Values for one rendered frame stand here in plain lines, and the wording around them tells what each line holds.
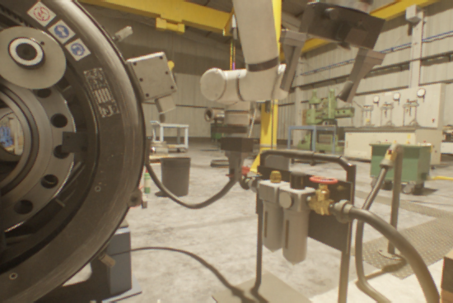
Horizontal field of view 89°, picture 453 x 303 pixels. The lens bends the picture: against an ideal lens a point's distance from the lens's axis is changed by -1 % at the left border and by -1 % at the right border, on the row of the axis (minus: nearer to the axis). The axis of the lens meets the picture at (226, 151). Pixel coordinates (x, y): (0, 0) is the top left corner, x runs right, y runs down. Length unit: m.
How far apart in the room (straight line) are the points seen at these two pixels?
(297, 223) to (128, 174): 0.49
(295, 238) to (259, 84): 0.46
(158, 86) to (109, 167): 0.23
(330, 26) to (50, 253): 0.68
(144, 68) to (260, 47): 0.29
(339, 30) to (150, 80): 0.43
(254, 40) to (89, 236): 0.57
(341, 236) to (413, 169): 2.52
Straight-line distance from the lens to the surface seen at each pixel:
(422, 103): 6.60
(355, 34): 0.46
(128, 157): 0.59
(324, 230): 0.79
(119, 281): 1.09
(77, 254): 0.63
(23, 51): 0.55
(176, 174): 2.31
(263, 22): 0.59
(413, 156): 3.22
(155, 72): 0.65
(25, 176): 0.72
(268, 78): 0.62
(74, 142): 0.70
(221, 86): 0.65
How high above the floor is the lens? 0.62
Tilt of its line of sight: 4 degrees down
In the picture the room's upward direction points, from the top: 1 degrees clockwise
